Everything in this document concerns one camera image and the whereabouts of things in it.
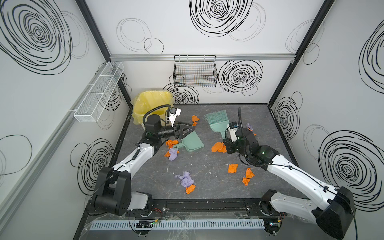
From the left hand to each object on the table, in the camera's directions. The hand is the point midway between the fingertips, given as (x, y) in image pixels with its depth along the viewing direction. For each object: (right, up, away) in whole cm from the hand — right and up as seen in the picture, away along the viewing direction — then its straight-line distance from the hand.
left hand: (192, 129), depth 73 cm
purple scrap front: (-4, -29, +9) cm, 30 cm away
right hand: (+16, -6, +5) cm, 18 cm away
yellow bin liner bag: (-31, +15, +24) cm, 42 cm away
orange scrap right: (+43, -6, +29) cm, 52 cm away
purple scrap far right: (+41, -1, +33) cm, 53 cm away
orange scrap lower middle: (+23, -24, +14) cm, 36 cm away
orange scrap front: (-2, -33, +6) cm, 34 cm away
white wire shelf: (-50, +11, 0) cm, 51 cm away
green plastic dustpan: (-1, -11, +26) cm, 28 cm away
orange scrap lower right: (+32, -27, +12) cm, 44 cm away
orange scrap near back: (+1, +5, +38) cm, 38 cm away
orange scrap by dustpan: (-15, -11, +24) cm, 30 cm away
